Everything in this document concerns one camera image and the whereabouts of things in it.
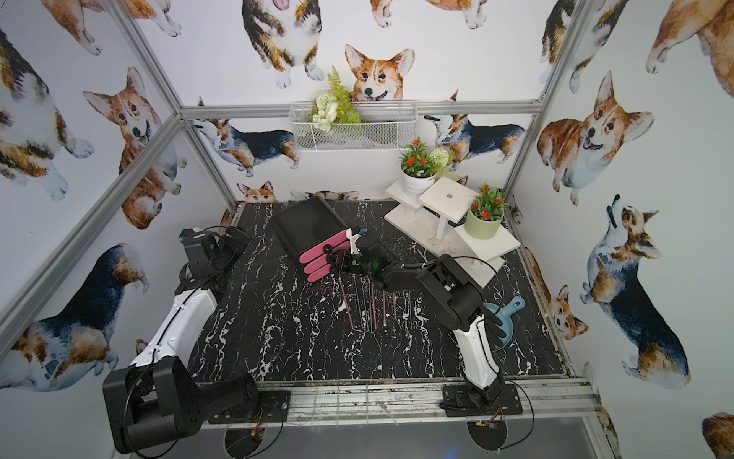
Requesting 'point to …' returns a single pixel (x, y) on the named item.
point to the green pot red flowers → (485, 220)
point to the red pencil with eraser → (394, 305)
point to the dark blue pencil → (383, 308)
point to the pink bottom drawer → (319, 273)
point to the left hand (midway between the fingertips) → (237, 231)
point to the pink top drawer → (325, 247)
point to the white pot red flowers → (420, 165)
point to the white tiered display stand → (436, 220)
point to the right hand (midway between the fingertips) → (323, 259)
